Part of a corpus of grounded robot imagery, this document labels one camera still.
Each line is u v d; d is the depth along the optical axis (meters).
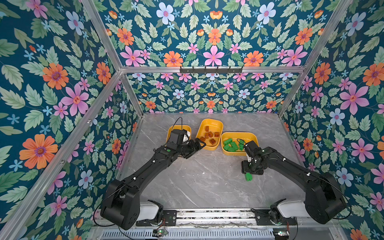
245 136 1.05
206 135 1.04
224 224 0.72
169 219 0.73
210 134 1.04
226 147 0.99
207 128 1.09
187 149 0.73
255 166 0.71
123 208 0.41
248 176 0.86
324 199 0.42
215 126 1.10
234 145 0.99
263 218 0.73
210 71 0.93
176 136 0.64
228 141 1.01
